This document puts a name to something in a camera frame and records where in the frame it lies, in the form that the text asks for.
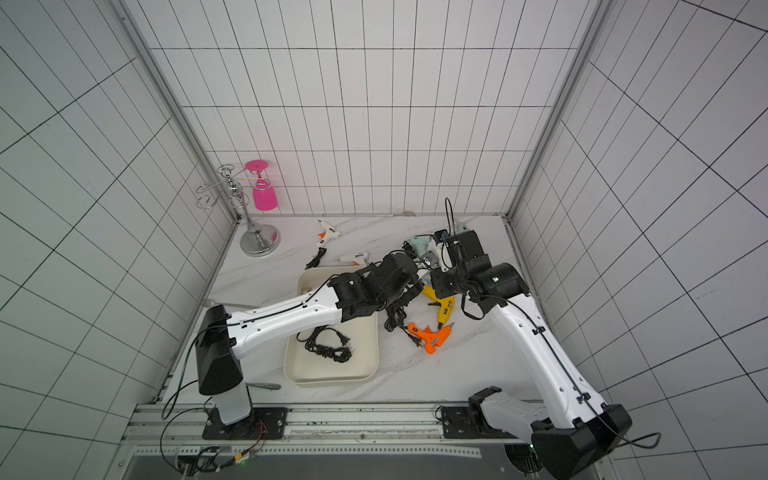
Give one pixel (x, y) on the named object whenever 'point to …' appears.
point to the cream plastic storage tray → (344, 353)
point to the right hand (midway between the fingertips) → (429, 275)
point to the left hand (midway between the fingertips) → (405, 275)
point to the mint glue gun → (420, 243)
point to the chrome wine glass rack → (259, 240)
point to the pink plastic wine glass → (265, 195)
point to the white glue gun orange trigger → (356, 260)
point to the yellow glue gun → (446, 305)
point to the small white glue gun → (329, 233)
